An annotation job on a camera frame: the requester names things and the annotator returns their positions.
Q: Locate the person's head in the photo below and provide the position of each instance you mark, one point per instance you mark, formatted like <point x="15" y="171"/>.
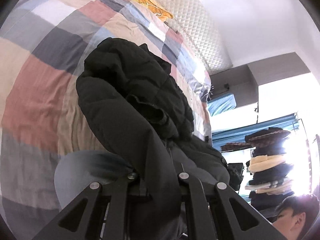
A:
<point x="295" y="215"/>

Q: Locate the cream quilted headboard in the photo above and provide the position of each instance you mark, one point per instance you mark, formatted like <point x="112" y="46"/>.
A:
<point x="200" y="32"/>

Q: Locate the black puffer jacket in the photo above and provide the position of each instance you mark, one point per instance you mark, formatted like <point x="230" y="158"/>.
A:
<point x="138" y="112"/>

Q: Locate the blue curtain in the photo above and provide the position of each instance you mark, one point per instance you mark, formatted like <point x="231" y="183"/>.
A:
<point x="288" y="122"/>

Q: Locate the stack of hats and clothes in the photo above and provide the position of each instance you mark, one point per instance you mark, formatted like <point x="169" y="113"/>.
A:
<point x="269" y="167"/>

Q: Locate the blue towel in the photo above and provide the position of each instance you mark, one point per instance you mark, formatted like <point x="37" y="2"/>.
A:
<point x="221" y="104"/>

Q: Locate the grey wardrobe cabinet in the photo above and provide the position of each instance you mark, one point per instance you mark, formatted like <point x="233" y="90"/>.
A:
<point x="243" y="81"/>

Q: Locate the checkered patchwork bed quilt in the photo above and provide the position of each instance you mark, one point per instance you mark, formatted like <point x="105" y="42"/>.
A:
<point x="43" y="47"/>

